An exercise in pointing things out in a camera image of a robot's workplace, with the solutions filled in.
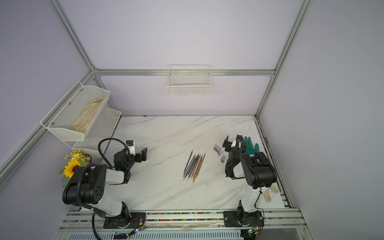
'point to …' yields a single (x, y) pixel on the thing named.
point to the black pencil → (191, 167)
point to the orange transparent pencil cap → (220, 151)
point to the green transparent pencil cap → (216, 147)
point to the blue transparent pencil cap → (218, 148)
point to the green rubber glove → (251, 150)
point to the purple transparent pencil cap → (219, 150)
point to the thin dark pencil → (188, 162)
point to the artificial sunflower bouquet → (78, 158)
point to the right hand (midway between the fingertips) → (235, 139)
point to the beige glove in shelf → (83, 121)
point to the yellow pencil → (200, 165)
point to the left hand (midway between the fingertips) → (139, 149)
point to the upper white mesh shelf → (74, 114)
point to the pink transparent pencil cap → (214, 146)
